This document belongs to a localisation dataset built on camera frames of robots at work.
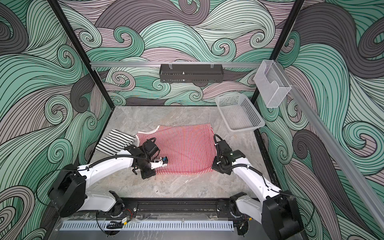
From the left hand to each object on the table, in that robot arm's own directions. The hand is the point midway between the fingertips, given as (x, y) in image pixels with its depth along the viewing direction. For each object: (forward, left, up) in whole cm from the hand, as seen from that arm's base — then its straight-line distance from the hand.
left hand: (152, 171), depth 82 cm
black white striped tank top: (+19, +28, -1) cm, 34 cm away
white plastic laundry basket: (+48, -60, -3) cm, 76 cm away
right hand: (+2, -36, 0) cm, 36 cm away
